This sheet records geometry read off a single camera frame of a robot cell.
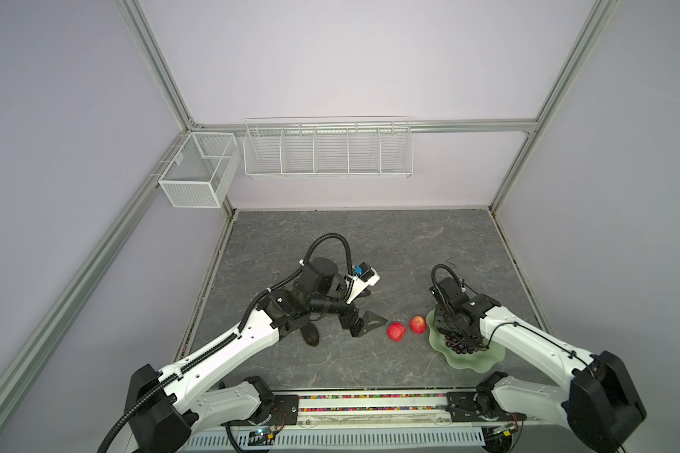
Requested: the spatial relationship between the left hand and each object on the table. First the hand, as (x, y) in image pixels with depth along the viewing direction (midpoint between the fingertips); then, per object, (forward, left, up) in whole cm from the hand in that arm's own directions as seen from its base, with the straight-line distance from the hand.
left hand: (374, 310), depth 68 cm
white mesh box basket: (+58, +56, +1) cm, 81 cm away
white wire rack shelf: (+59, +11, +7) cm, 60 cm away
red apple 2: (+3, -15, -18) cm, 24 cm away
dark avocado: (+2, +18, -19) cm, 26 cm away
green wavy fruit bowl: (-8, -31, -21) cm, 38 cm away
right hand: (+4, -23, -18) cm, 30 cm away
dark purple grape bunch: (-4, -26, -19) cm, 32 cm away
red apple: (+1, -8, -18) cm, 19 cm away
